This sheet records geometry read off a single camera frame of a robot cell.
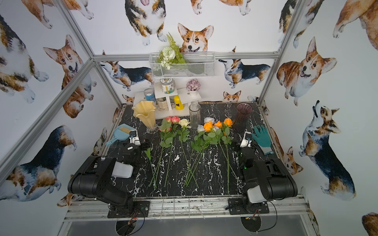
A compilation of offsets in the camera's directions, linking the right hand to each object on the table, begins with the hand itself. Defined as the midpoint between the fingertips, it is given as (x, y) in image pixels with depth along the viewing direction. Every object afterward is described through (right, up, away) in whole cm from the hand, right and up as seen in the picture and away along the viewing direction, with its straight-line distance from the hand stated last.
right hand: (248, 134), depth 87 cm
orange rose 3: (-23, +4, +12) cm, 26 cm away
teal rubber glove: (+15, -4, +14) cm, 20 cm away
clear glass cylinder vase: (-32, +11, +8) cm, 35 cm away
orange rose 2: (-15, +5, +16) cm, 23 cm away
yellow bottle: (-45, +19, +25) cm, 55 cm away
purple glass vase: (-1, +15, +7) cm, 17 cm away
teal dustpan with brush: (-83, -1, +16) cm, 85 cm away
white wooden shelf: (-53, +19, +25) cm, 61 cm away
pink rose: (-53, +2, +14) cm, 55 cm away
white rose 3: (-30, -7, +10) cm, 33 cm away
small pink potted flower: (-33, +31, +10) cm, 46 cm away
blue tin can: (-61, +25, +8) cm, 66 cm away
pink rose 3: (-50, -5, +11) cm, 51 cm away
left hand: (-67, +1, +3) cm, 68 cm away
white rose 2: (-35, -21, -1) cm, 41 cm away
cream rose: (-40, -1, +16) cm, 43 cm away
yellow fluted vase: (-64, +15, +10) cm, 67 cm away
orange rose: (-11, -4, +8) cm, 14 cm away
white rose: (-23, +8, +17) cm, 30 cm away
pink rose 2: (-49, -2, +14) cm, 50 cm away
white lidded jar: (-49, +30, +5) cm, 58 cm away
